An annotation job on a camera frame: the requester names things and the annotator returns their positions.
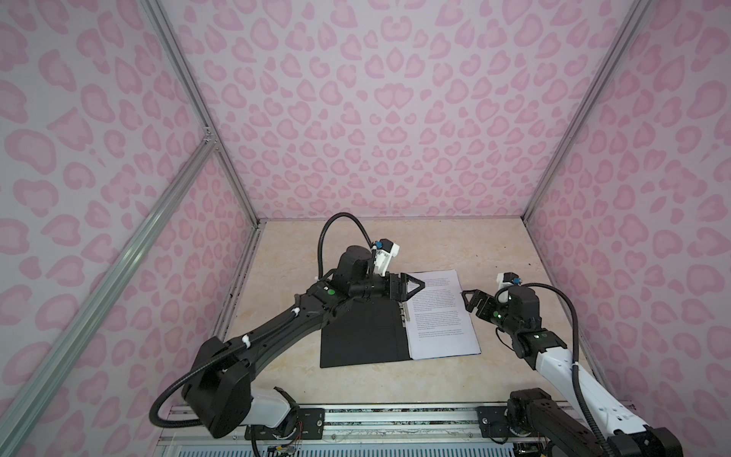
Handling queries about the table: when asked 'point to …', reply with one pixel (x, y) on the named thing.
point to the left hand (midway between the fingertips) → (416, 280)
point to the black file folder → (365, 331)
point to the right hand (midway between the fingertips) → (474, 295)
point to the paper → (438, 318)
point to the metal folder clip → (405, 312)
